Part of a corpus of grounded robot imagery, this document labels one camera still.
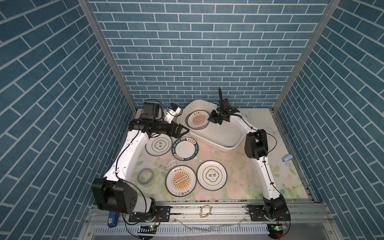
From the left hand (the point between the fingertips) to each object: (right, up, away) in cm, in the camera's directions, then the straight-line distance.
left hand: (182, 127), depth 75 cm
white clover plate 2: (+16, -29, +12) cm, 35 cm away
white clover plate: (-19, -13, +24) cm, 33 cm away
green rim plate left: (-1, -15, +23) cm, 28 cm away
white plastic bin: (+27, -8, +27) cm, 39 cm away
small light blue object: (+63, -20, +16) cm, 68 cm away
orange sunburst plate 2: (-2, -31, +9) cm, 33 cm away
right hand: (+13, +6, +31) cm, 34 cm away
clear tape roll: (-22, -30, +11) cm, 39 cm away
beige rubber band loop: (+13, -45, 0) cm, 47 cm away
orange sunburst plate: (+7, +5, +35) cm, 36 cm away
